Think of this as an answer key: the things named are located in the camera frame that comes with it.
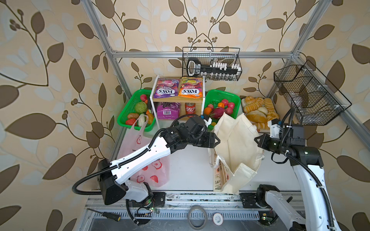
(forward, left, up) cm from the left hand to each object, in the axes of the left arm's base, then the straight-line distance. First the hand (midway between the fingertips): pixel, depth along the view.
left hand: (218, 140), depth 65 cm
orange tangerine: (+37, +2, -22) cm, 43 cm away
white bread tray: (+39, -38, -23) cm, 60 cm away
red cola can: (+22, +14, -3) cm, 27 cm away
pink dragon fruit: (+34, -5, -20) cm, 40 cm away
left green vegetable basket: (+34, +55, -23) cm, 69 cm away
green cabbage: (+37, +51, -20) cm, 66 cm away
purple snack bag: (+23, +27, -6) cm, 35 cm away
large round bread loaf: (+33, -34, -22) cm, 53 cm away
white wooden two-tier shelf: (+23, +21, +4) cm, 31 cm away
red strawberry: (+25, +56, -22) cm, 65 cm away
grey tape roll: (-23, +8, -29) cm, 38 cm away
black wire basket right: (+30, -50, +6) cm, 59 cm away
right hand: (+3, -20, -4) cm, 20 cm away
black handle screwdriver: (-28, +52, -27) cm, 65 cm away
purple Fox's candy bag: (+29, +28, +6) cm, 40 cm away
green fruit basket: (+48, -7, -25) cm, 55 cm away
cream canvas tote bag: (-1, -13, -21) cm, 24 cm away
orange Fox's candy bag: (+29, +13, +7) cm, 32 cm away
